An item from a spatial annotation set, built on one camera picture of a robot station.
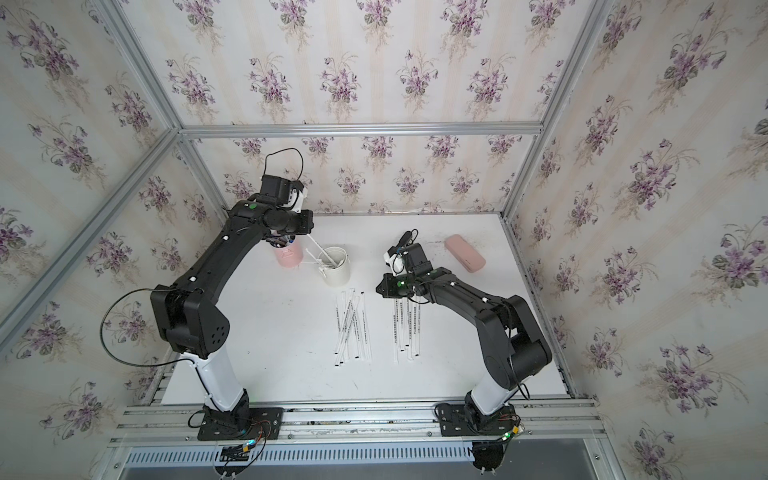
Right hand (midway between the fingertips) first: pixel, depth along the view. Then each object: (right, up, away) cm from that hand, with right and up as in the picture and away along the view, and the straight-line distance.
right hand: (380, 289), depth 88 cm
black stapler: (+10, +16, +20) cm, 27 cm away
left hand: (-19, +20, -1) cm, 27 cm away
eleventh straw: (-4, -11, +2) cm, 12 cm away
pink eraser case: (+31, +10, +20) cm, 38 cm away
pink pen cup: (-30, +10, +11) cm, 33 cm away
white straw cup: (-13, +4, +7) cm, 15 cm away
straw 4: (-12, -12, +2) cm, 17 cm away
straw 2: (-10, -9, +5) cm, 14 cm away
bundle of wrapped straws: (-18, +11, +7) cm, 22 cm away
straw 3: (-10, -13, 0) cm, 16 cm away
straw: (+5, -9, +4) cm, 11 cm away
